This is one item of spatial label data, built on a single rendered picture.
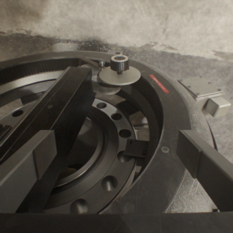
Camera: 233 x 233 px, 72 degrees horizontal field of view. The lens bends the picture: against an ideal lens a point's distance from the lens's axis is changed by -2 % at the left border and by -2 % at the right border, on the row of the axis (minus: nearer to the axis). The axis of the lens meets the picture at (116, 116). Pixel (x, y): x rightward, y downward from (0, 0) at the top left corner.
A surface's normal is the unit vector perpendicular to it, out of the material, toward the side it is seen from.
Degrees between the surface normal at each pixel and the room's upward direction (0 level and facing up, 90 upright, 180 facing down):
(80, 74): 90
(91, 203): 90
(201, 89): 90
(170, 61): 0
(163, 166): 90
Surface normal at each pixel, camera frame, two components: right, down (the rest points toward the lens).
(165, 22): -0.11, 0.65
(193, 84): -0.02, -0.76
